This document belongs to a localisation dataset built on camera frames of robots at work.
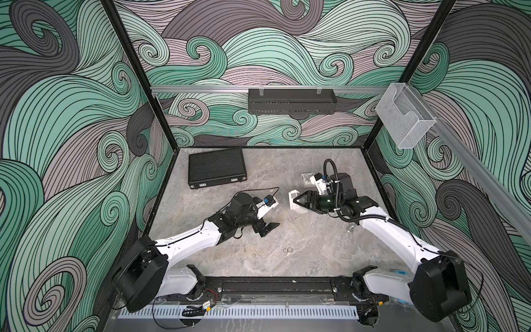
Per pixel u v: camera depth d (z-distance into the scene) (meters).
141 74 0.88
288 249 0.83
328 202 0.68
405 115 0.79
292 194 0.78
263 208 0.69
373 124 1.12
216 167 1.04
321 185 0.74
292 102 0.90
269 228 0.71
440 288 0.38
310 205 0.70
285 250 0.83
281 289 0.74
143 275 0.41
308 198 0.71
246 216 0.67
